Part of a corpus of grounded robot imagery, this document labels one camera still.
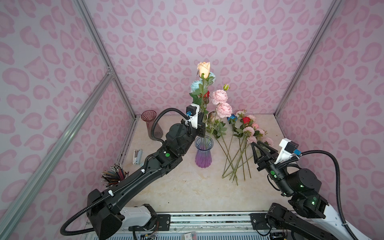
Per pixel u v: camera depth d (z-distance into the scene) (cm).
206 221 75
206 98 72
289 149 48
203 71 51
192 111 51
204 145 82
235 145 103
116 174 73
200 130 57
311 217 46
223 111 66
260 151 54
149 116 95
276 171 51
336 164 47
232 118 111
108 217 37
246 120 107
